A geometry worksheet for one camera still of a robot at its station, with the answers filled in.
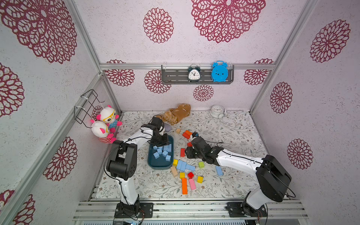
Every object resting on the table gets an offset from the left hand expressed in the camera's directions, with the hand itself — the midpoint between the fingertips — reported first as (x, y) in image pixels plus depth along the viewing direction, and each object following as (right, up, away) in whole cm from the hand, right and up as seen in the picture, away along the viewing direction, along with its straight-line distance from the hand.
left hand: (167, 144), depth 94 cm
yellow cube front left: (+10, -18, -9) cm, 22 cm away
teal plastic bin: (-4, -11, -5) cm, 13 cm away
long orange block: (+11, -25, -13) cm, 30 cm away
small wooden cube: (+7, +8, +12) cm, 16 cm away
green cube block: (+22, -12, -6) cm, 26 cm away
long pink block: (+16, -23, -11) cm, 30 cm away
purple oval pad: (-1, +11, +13) cm, 17 cm away
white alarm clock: (+40, +24, +23) cm, 52 cm away
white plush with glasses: (-39, +19, 0) cm, 44 cm away
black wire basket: (-45, +19, -17) cm, 52 cm away
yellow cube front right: (+21, -20, -11) cm, 30 cm away
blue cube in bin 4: (-5, -5, +1) cm, 7 cm away
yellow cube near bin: (+6, -11, -5) cm, 13 cm away
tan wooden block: (+5, -15, -8) cm, 18 cm away
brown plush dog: (+4, +20, +11) cm, 23 cm away
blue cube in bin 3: (+1, -8, -4) cm, 9 cm away
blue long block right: (+33, -16, -7) cm, 37 cm away
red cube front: (+15, -17, -10) cm, 25 cm away
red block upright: (+10, -6, +1) cm, 12 cm away
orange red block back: (+14, +6, +11) cm, 19 cm away
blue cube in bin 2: (-2, -6, -2) cm, 6 cm away
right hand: (+12, -2, -8) cm, 14 cm away
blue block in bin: (+1, -3, -1) cm, 3 cm away
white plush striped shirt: (-39, +10, -11) cm, 42 cm away
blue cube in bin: (-7, -7, -2) cm, 10 cm away
